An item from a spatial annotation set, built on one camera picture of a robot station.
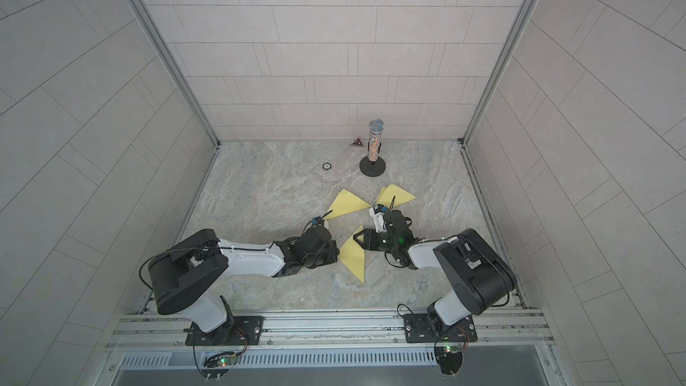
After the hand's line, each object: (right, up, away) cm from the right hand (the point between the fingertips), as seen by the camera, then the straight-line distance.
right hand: (358, 238), depth 88 cm
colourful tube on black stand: (+6, +24, +19) cm, 32 cm away
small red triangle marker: (0, +34, +28) cm, 44 cm away
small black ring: (-13, +24, +20) cm, 34 cm away
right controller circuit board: (+23, -24, -21) cm, 40 cm away
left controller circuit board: (-35, -25, -23) cm, 49 cm away
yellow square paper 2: (-4, +11, +6) cm, 13 cm away
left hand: (-4, -5, -1) cm, 7 cm away
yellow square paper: (-1, -4, -4) cm, 6 cm away
